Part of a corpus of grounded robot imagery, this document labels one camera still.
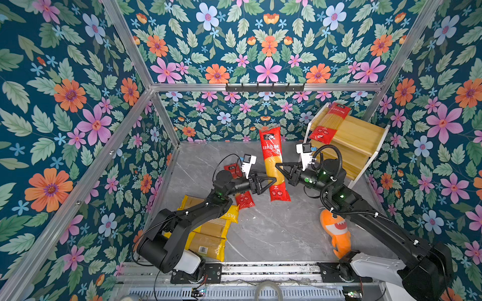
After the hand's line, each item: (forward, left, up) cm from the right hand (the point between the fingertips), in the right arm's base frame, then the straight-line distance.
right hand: (278, 163), depth 66 cm
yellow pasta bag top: (-6, +20, -32) cm, 38 cm away
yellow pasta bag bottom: (-19, +29, -32) cm, 47 cm away
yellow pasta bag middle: (-11, +26, -33) cm, 43 cm away
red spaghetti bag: (+3, +14, -32) cm, 35 cm away
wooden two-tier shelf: (+14, -35, -3) cm, 38 cm away
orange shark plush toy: (-13, -26, -27) cm, 40 cm away
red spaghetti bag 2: (+23, -24, +1) cm, 33 cm away
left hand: (-2, +1, -5) cm, 6 cm away
